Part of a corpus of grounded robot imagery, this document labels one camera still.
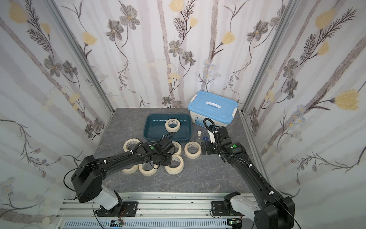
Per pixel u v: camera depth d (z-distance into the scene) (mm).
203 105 1018
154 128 1080
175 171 783
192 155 924
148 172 839
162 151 652
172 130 1069
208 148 701
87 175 465
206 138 1016
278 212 381
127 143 969
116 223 703
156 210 753
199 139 1012
